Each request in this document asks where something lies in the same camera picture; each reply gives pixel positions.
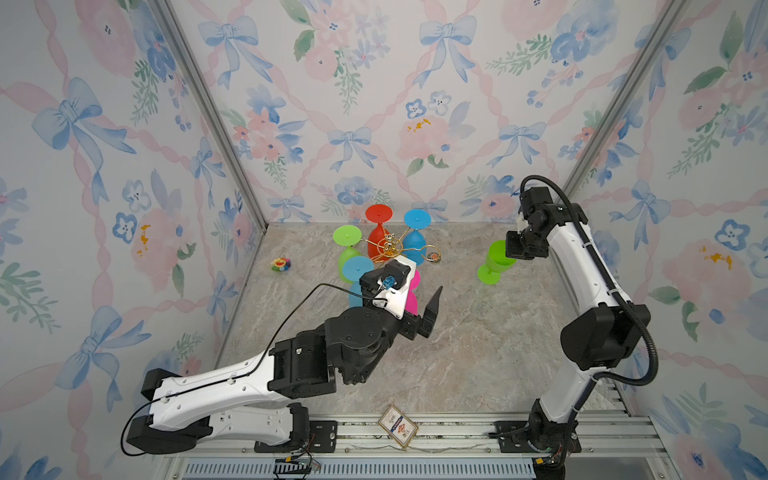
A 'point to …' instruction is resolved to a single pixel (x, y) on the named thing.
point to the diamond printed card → (399, 426)
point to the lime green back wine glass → (347, 236)
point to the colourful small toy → (281, 264)
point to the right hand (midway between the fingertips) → (516, 250)
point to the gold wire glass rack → (393, 246)
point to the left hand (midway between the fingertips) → (416, 276)
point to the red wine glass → (380, 214)
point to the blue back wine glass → (414, 242)
